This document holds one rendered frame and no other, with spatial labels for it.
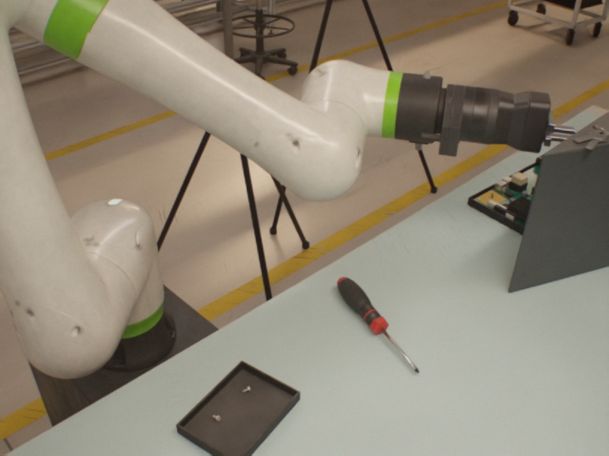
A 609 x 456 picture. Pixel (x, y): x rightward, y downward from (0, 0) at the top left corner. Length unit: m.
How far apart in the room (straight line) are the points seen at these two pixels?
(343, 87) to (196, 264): 1.74
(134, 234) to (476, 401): 0.49
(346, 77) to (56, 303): 0.46
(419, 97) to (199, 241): 1.88
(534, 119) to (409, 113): 0.16
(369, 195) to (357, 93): 2.08
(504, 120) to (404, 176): 2.23
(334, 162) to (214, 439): 0.34
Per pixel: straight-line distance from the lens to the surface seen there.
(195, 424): 0.69
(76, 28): 0.75
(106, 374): 1.04
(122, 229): 0.90
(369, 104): 0.85
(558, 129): 0.88
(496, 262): 0.92
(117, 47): 0.74
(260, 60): 4.14
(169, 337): 1.04
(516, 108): 0.87
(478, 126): 0.86
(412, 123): 0.85
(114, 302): 0.82
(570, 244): 0.89
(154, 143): 3.41
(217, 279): 2.42
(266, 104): 0.75
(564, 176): 0.80
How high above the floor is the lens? 1.55
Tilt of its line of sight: 35 degrees down
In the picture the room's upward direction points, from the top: straight up
